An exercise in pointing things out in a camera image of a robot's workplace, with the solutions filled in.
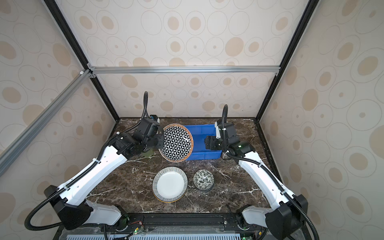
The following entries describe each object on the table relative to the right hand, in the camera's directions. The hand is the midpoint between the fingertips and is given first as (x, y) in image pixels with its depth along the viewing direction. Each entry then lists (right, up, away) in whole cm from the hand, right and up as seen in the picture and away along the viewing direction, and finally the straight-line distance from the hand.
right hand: (211, 139), depth 78 cm
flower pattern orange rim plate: (-18, -2, +1) cm, 18 cm away
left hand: (-23, +2, -6) cm, 24 cm away
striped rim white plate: (-23, -25, +5) cm, 34 cm away
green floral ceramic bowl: (-4, -23, +6) cm, 24 cm away
